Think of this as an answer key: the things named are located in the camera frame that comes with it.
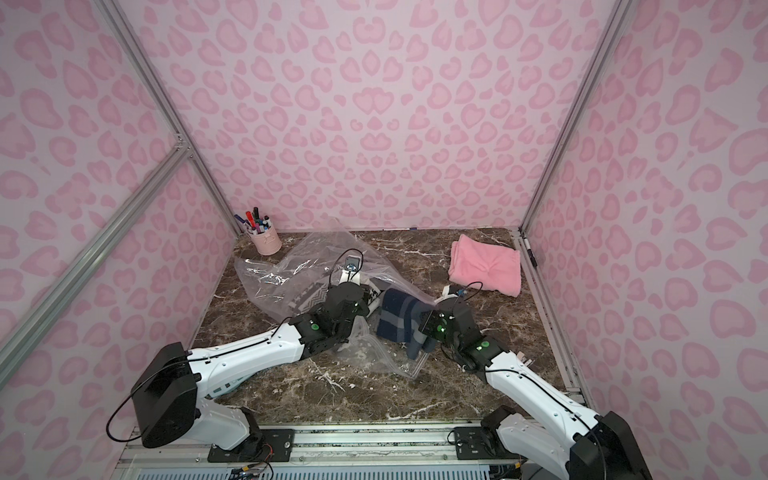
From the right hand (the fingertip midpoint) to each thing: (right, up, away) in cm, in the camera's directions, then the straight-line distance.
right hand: (417, 314), depth 82 cm
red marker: (-56, +29, +22) cm, 66 cm away
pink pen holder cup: (-52, +21, +26) cm, 62 cm away
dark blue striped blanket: (-5, -2, +4) cm, 7 cm away
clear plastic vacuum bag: (-40, +8, +19) cm, 45 cm away
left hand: (-16, +11, -1) cm, 20 cm away
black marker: (-55, +31, +25) cm, 68 cm away
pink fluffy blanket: (+28, +12, +22) cm, 38 cm away
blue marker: (-59, +29, +22) cm, 69 cm away
